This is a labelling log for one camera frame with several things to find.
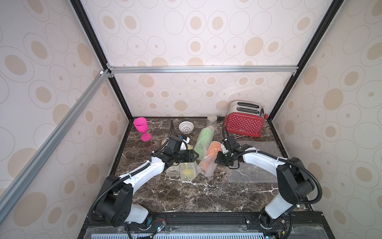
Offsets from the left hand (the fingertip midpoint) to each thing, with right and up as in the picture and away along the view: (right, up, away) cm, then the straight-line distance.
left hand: (200, 155), depth 82 cm
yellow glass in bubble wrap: (-7, -9, +1) cm, 11 cm away
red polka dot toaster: (+31, +23, +15) cm, 41 cm away
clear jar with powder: (+9, +21, +18) cm, 29 cm away
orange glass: (+5, -6, +4) cm, 9 cm away
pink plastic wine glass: (-37, +17, +13) cm, 43 cm away
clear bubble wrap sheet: (+30, -12, +8) cm, 33 cm away
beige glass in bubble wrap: (-18, +5, -15) cm, 24 cm away
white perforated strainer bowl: (-9, +17, +31) cm, 36 cm away
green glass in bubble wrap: (+4, +9, +15) cm, 18 cm away
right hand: (+13, -4, +9) cm, 17 cm away
